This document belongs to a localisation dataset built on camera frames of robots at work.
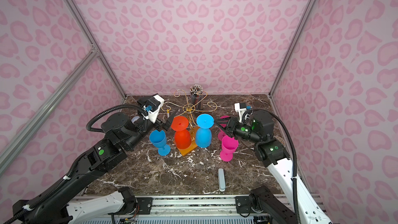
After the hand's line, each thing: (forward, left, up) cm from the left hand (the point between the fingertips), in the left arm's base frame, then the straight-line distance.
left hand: (165, 98), depth 57 cm
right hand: (-5, -19, -10) cm, 22 cm away
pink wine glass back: (-5, -26, -29) cm, 40 cm away
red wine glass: (-5, -5, -20) cm, 21 cm away
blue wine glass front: (-4, -14, -20) cm, 24 cm away
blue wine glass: (-1, +9, -29) cm, 30 cm away
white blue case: (-18, -22, -41) cm, 49 cm away
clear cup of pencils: (+31, -10, -28) cm, 42 cm away
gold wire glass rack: (+7, -7, -14) cm, 17 cm away
